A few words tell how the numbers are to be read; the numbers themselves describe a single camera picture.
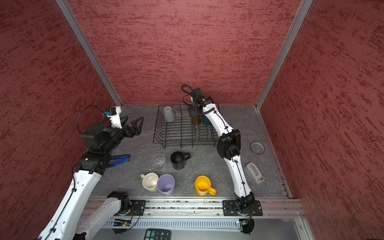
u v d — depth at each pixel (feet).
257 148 3.20
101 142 1.65
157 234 2.19
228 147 1.99
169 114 3.38
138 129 2.03
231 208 2.42
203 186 2.65
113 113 1.83
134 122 1.96
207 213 2.42
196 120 3.42
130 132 1.96
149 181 2.57
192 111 2.88
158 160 2.99
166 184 2.63
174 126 3.50
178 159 2.93
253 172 2.73
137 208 2.29
